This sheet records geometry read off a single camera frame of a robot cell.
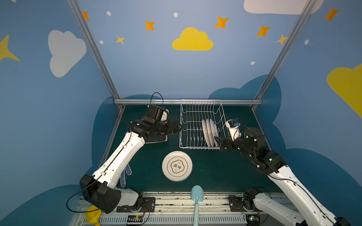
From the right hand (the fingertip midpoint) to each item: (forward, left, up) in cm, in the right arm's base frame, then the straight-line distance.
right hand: (224, 132), depth 71 cm
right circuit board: (-34, -18, -31) cm, 49 cm away
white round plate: (-9, +25, -28) cm, 38 cm away
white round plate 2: (+8, +7, -12) cm, 16 cm away
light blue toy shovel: (-25, +12, -26) cm, 38 cm away
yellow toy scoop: (-38, +64, -25) cm, 79 cm away
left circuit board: (-37, +45, -30) cm, 65 cm away
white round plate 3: (+8, +5, -12) cm, 15 cm away
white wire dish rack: (+16, +10, -11) cm, 22 cm away
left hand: (+2, +25, -1) cm, 26 cm away
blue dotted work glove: (-14, +54, -27) cm, 62 cm away
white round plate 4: (+9, +2, -14) cm, 16 cm away
